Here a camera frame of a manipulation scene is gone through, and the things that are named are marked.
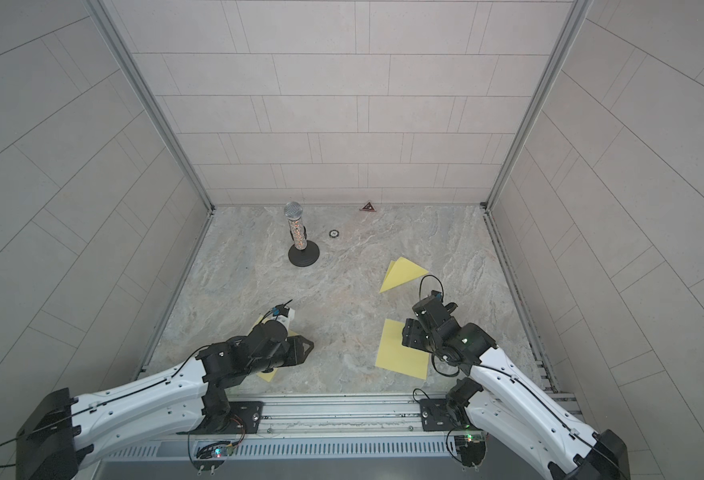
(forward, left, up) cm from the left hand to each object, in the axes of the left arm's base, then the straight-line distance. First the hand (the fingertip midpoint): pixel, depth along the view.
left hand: (316, 348), depth 78 cm
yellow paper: (0, -21, -4) cm, 21 cm away
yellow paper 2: (-6, +13, -4) cm, 14 cm away
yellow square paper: (+24, -24, 0) cm, 34 cm away
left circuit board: (-23, +21, -3) cm, 31 cm away
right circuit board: (-21, -38, -4) cm, 44 cm away
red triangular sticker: (+56, -14, -2) cm, 57 cm away
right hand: (+3, -25, +2) cm, 25 cm away
